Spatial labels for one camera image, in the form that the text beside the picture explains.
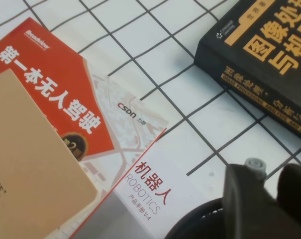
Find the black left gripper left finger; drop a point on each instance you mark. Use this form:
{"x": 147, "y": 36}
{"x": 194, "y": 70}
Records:
{"x": 241, "y": 184}

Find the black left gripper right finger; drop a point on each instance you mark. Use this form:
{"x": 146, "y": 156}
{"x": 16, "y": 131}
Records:
{"x": 289, "y": 191}

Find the grey pen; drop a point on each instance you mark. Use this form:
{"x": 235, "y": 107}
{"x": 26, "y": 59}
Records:
{"x": 257, "y": 166}

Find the black mesh pen holder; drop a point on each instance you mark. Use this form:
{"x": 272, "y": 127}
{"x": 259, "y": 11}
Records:
{"x": 220, "y": 219}

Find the white robotics manual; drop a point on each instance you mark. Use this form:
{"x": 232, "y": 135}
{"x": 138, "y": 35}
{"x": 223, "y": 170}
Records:
{"x": 154, "y": 195}

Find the black image processing textbook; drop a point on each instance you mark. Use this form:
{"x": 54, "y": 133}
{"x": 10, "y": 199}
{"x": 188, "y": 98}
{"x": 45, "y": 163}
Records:
{"x": 255, "y": 49}

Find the red and white book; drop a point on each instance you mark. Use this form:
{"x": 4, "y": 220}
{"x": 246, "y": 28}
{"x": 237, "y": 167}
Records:
{"x": 105, "y": 126}

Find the tan kraft notebook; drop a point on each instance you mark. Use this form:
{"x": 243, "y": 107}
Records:
{"x": 42, "y": 186}

